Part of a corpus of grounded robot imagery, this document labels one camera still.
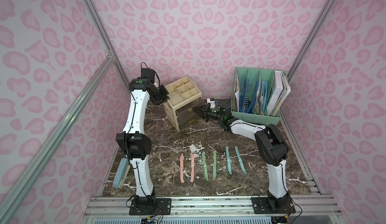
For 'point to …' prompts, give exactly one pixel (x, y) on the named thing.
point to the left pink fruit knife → (181, 168)
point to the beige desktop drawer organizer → (182, 96)
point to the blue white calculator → (121, 173)
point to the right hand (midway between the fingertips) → (191, 109)
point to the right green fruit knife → (214, 165)
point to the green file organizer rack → (251, 89)
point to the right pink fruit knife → (192, 171)
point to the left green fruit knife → (205, 172)
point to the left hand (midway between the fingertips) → (169, 94)
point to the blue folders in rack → (243, 86)
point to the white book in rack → (281, 90)
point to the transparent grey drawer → (188, 110)
